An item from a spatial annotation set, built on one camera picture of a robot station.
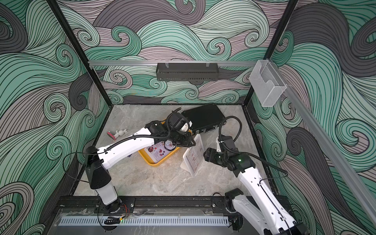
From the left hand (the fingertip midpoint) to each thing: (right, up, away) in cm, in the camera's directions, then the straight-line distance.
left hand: (196, 143), depth 72 cm
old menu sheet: (0, -9, +7) cm, 11 cm away
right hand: (+6, -8, +5) cm, 11 cm away
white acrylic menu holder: (-5, -12, +2) cm, 13 cm away
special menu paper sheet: (-23, -9, +21) cm, 33 cm away
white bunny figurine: (-50, +2, +27) cm, 57 cm away
